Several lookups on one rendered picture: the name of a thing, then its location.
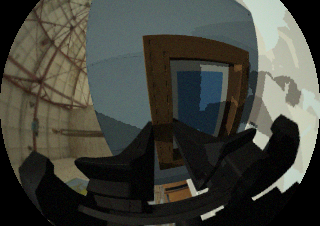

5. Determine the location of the dark grey flat panel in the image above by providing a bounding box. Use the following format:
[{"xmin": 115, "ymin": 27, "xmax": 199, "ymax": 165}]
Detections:
[{"xmin": 85, "ymin": 0, "xmax": 259, "ymax": 157}]

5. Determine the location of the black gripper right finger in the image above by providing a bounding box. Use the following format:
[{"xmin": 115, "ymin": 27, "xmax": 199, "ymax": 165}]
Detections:
[{"xmin": 173, "ymin": 118, "xmax": 257, "ymax": 191}]

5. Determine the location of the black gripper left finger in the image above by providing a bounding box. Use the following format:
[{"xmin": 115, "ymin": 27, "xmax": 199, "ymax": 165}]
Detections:
[{"xmin": 73, "ymin": 121, "xmax": 155, "ymax": 202}]

